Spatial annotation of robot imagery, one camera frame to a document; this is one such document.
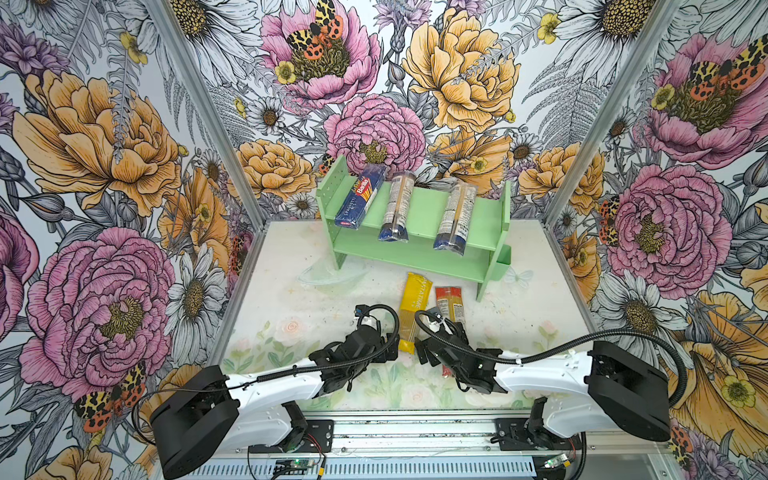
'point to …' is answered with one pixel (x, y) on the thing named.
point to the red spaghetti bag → (450, 300)
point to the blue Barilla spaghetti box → (360, 195)
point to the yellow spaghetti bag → (416, 296)
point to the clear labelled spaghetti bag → (456, 219)
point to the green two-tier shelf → (489, 256)
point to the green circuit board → (294, 463)
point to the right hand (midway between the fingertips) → (433, 341)
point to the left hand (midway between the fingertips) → (383, 344)
